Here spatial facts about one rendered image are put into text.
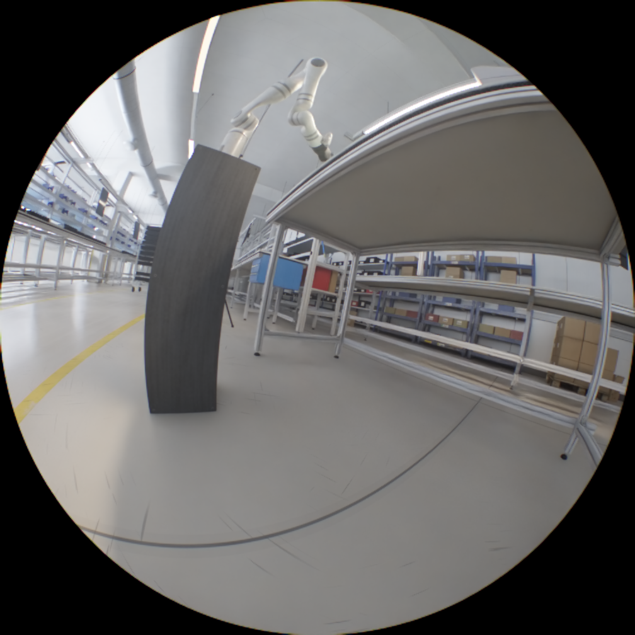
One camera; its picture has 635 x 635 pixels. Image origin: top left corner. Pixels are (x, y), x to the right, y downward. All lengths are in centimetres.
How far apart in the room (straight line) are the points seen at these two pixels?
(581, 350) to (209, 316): 402
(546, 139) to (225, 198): 96
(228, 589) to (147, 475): 30
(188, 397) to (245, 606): 59
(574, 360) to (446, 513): 334
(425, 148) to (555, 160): 45
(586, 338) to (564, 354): 48
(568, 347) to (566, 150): 316
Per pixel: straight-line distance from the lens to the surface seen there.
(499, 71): 73
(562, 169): 85
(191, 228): 62
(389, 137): 65
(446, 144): 73
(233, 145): 86
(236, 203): 67
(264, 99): 99
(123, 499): 53
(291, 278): 255
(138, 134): 526
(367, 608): 45
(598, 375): 122
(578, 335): 376
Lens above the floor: 42
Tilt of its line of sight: 4 degrees down
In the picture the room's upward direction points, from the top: 11 degrees clockwise
